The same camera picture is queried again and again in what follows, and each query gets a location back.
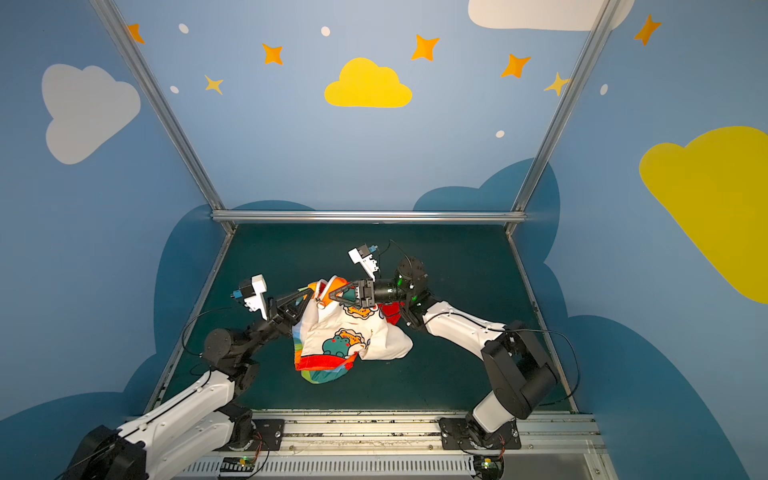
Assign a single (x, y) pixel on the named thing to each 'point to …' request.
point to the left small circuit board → (237, 464)
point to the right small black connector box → (489, 467)
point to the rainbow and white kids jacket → (329, 334)
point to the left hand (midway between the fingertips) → (310, 290)
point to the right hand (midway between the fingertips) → (334, 296)
